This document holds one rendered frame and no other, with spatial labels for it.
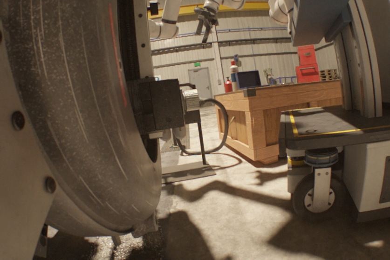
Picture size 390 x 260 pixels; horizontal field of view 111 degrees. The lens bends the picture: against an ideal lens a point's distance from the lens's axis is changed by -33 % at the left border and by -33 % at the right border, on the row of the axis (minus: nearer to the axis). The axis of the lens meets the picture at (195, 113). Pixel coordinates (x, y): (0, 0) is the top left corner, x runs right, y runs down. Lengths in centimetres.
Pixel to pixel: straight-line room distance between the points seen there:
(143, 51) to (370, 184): 67
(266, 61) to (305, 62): 817
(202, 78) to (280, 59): 494
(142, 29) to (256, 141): 93
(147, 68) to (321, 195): 60
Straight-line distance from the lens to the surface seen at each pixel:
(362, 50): 75
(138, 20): 50
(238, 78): 136
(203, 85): 1111
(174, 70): 1128
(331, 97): 155
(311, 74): 421
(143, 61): 47
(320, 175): 63
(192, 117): 130
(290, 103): 130
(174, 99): 39
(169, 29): 113
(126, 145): 17
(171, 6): 112
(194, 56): 1141
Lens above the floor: 45
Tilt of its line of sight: 4 degrees down
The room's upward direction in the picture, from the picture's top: 8 degrees counter-clockwise
